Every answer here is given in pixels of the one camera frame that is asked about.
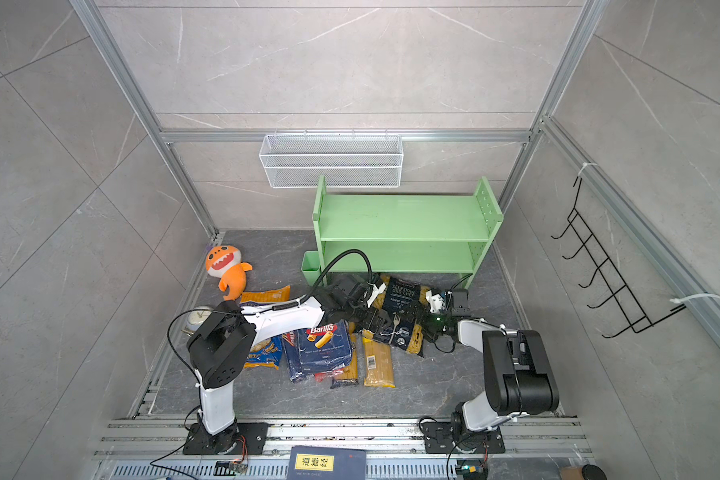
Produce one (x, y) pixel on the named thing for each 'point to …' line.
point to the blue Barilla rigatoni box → (325, 347)
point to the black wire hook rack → (605, 271)
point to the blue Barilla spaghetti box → (291, 341)
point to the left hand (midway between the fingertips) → (383, 312)
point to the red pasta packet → (321, 377)
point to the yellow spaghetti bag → (378, 361)
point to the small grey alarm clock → (195, 319)
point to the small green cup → (311, 265)
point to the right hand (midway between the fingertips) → (405, 317)
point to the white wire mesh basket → (345, 160)
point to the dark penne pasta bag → (399, 307)
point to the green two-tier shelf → (407, 233)
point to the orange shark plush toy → (224, 261)
